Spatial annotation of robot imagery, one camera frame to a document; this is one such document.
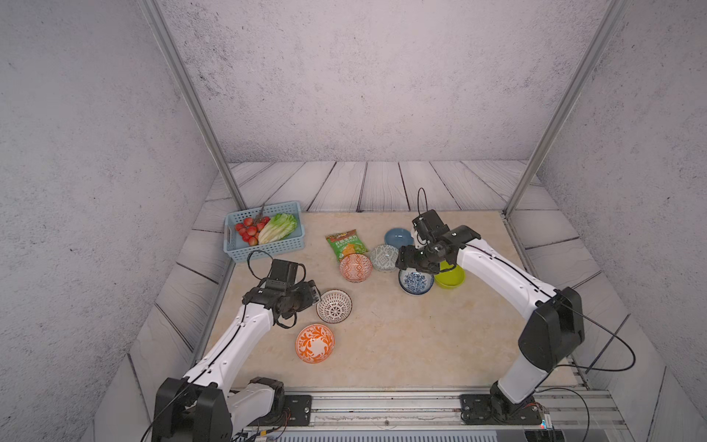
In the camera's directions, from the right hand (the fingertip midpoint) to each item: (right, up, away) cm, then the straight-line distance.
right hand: (406, 264), depth 84 cm
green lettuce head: (-46, +11, +24) cm, 53 cm away
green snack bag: (-19, +5, +22) cm, 29 cm away
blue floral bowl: (+5, -8, +13) cm, 15 cm away
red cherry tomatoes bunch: (-58, +11, +26) cm, 64 cm away
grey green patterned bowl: (-5, 0, +21) cm, 22 cm away
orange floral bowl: (-28, -24, 0) cm, 36 cm away
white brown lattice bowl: (-22, -15, +8) cm, 28 cm away
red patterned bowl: (-16, -4, +18) cm, 24 cm away
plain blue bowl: (+1, +7, +24) cm, 25 cm away
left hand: (-27, -10, 0) cm, 29 cm away
